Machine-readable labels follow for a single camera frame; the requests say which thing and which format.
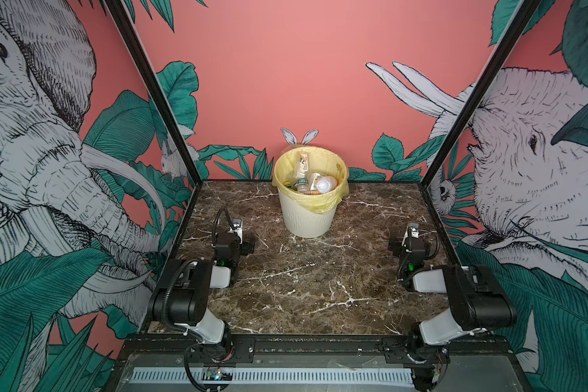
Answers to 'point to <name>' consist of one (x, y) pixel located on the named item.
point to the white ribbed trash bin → (299, 220)
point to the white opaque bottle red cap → (326, 184)
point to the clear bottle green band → (302, 174)
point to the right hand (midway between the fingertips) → (406, 231)
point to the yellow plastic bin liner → (321, 160)
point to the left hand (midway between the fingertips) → (238, 228)
